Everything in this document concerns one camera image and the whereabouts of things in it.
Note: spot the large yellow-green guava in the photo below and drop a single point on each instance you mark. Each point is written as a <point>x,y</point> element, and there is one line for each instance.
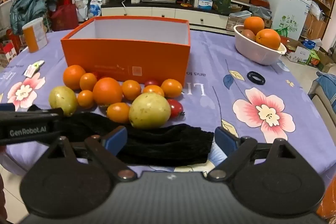
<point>149,110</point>

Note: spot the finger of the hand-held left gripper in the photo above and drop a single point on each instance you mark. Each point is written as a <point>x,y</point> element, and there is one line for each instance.
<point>31,115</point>

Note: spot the small yellow-green guava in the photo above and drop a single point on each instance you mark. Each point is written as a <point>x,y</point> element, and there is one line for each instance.
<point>63,100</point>

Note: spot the black knitted cloth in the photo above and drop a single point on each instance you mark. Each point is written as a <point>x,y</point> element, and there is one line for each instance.
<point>157,145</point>

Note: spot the white chest freezer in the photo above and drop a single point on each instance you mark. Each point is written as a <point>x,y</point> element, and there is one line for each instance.
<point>284,8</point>

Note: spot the white television cabinet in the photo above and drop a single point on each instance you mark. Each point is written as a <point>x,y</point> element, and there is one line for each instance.
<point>162,14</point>

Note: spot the white plastic sack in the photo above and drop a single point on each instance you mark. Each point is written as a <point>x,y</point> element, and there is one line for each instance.
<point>82,8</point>

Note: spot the red and white carton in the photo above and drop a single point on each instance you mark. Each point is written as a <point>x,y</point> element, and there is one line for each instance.
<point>6,52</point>

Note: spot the white and green carton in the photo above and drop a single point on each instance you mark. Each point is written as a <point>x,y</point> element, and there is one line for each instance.
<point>302,54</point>

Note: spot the small white green packet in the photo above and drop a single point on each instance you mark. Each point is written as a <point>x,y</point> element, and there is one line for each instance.
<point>32,69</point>

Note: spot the white plastic colander bowl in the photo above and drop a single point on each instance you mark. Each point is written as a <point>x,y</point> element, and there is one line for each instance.
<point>258,53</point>

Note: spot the brown kiwi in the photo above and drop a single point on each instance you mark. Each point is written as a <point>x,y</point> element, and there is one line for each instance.
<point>248,35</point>

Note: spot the red shopping bag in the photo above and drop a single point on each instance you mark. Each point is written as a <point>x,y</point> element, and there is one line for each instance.
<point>64,16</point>

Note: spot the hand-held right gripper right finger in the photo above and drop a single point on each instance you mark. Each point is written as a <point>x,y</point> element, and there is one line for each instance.
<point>225,138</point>

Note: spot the orange cardboard box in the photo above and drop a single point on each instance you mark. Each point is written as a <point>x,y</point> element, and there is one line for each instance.
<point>126,56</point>

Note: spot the blue folded cloth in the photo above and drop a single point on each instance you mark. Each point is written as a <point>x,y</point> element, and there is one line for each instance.
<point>326,85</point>

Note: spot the large orange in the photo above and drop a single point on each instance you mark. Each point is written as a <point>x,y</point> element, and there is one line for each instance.
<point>268,39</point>
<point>253,25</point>

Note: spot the white plastic container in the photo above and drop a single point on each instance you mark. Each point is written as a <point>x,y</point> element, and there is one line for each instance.
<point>240,14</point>

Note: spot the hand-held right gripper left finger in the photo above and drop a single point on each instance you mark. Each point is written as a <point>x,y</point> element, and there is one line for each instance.
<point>115,140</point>

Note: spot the orange and white canister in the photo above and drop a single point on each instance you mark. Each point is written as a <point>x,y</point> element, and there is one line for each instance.
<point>34,35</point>

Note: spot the purple floral tablecloth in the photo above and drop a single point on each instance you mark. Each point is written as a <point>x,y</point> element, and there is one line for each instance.
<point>210,61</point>

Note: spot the person's dark red clothing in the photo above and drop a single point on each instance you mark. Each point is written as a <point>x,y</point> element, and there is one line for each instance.
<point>1,197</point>

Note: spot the dark green bag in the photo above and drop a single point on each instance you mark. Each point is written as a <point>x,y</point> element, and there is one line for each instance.
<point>223,3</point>

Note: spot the blue padded jacket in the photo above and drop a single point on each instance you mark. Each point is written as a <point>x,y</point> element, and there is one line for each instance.
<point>31,8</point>

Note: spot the orange tangerine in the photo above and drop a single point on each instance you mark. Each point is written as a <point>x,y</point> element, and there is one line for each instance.
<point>107,91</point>
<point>74,77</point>

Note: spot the blue and white mask box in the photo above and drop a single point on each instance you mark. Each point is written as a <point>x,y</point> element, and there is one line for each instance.
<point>205,3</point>

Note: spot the white and blue sack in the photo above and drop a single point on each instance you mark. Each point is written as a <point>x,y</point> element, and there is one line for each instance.
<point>95,7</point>

